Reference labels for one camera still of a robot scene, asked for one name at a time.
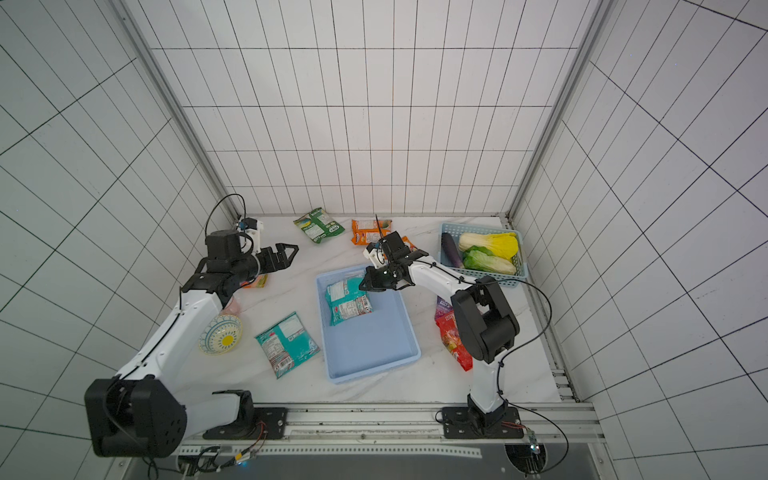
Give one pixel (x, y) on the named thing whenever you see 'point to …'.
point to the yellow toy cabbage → (502, 244)
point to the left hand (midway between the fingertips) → (283, 256)
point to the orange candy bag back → (367, 231)
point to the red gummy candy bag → (445, 318)
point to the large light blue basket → (378, 341)
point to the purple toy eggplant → (451, 249)
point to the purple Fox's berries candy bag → (442, 308)
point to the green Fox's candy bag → (318, 225)
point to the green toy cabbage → (478, 258)
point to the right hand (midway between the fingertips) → (351, 289)
